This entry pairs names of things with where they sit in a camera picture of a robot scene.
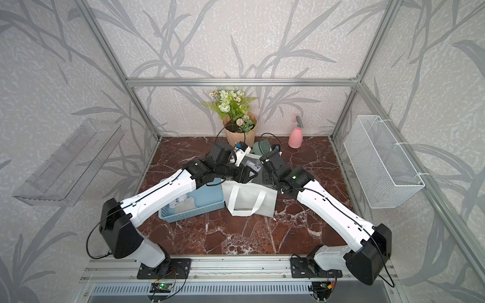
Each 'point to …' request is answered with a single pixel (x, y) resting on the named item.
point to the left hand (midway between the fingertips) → (252, 171)
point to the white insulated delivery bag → (257, 197)
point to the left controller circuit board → (160, 287)
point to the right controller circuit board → (323, 287)
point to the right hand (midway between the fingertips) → (269, 169)
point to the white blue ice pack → (255, 166)
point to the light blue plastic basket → (208, 199)
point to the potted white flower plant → (239, 124)
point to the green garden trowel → (262, 147)
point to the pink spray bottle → (296, 137)
